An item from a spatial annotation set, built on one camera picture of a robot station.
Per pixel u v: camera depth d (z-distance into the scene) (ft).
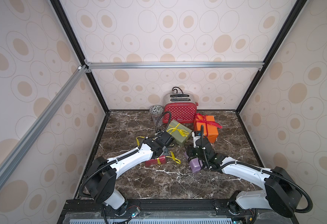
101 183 1.38
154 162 2.80
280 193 1.36
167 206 2.45
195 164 2.67
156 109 3.84
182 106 3.28
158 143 2.01
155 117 3.60
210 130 3.11
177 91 3.59
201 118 3.29
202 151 2.06
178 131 3.22
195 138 2.44
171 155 3.09
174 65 3.10
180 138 3.17
